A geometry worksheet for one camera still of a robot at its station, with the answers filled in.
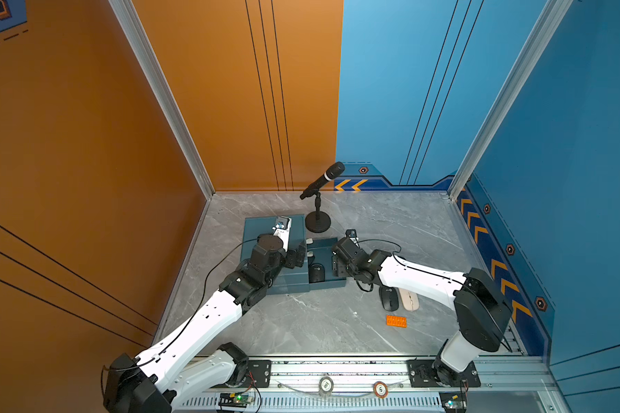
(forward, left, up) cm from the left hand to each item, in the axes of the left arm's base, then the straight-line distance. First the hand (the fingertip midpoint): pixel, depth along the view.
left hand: (291, 235), depth 78 cm
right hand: (-1, -17, -15) cm, 23 cm away
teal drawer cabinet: (-9, +3, -12) cm, 15 cm away
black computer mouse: (-2, -8, -21) cm, 22 cm away
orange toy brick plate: (-18, -33, -22) cm, 44 cm away
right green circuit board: (-39, -47, -24) cm, 65 cm away
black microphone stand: (+22, -8, -21) cm, 31 cm away
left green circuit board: (-39, +15, -24) cm, 48 cm away
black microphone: (+21, -13, +8) cm, 26 cm away
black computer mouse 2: (-10, -33, -22) cm, 40 cm away
